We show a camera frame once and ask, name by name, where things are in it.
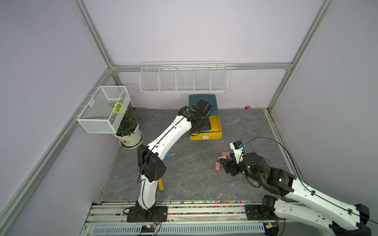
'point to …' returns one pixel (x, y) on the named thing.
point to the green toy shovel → (161, 186)
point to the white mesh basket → (105, 110)
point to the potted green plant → (128, 132)
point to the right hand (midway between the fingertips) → (224, 156)
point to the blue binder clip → (169, 154)
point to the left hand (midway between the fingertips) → (205, 128)
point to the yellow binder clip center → (223, 157)
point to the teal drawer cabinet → (210, 98)
